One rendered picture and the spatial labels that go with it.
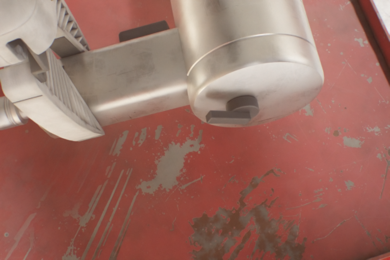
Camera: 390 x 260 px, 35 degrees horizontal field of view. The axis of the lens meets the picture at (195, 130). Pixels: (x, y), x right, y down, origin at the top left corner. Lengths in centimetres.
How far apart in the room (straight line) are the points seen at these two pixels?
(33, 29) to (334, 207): 33
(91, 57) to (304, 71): 15
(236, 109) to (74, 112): 11
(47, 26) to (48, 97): 6
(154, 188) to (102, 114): 13
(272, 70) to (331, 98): 20
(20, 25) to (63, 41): 13
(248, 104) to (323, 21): 22
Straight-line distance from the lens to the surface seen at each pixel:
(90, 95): 44
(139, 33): 46
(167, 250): 54
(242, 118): 41
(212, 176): 55
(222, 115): 41
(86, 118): 43
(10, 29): 31
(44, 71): 35
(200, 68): 40
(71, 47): 45
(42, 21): 32
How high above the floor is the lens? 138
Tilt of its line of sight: 71 degrees down
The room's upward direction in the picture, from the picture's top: straight up
